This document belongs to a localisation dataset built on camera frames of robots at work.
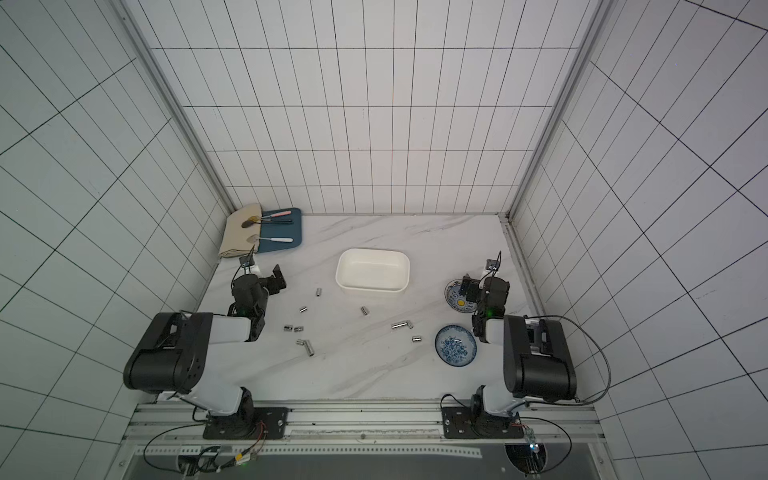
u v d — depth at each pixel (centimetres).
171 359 45
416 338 87
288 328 88
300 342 86
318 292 97
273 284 85
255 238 112
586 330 45
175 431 63
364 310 92
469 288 86
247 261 79
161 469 66
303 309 92
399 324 90
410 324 90
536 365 44
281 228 114
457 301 95
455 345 85
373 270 101
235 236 113
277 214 118
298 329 88
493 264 81
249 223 117
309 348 85
